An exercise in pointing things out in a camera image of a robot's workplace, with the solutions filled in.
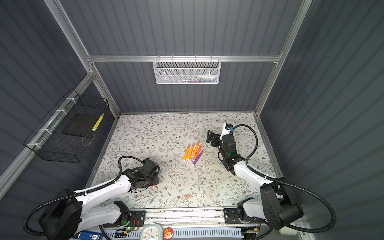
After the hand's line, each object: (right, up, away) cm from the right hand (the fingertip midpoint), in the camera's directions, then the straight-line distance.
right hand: (216, 133), depth 85 cm
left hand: (-35, -27, +1) cm, 44 cm away
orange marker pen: (-18, -13, +12) cm, 25 cm away
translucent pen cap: (-16, -34, -4) cm, 38 cm away
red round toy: (-25, -46, -16) cm, 55 cm away
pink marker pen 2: (-35, -28, -5) cm, 45 cm away
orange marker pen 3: (-12, -12, +14) cm, 22 cm away
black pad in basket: (-71, +4, -9) cm, 72 cm away
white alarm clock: (-33, -45, -17) cm, 58 cm away
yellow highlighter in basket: (-63, +6, -8) cm, 64 cm away
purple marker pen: (-11, -17, +9) cm, 22 cm away
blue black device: (-60, -45, -19) cm, 78 cm away
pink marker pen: (-11, -14, +11) cm, 21 cm away
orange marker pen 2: (-15, -13, +14) cm, 24 cm away
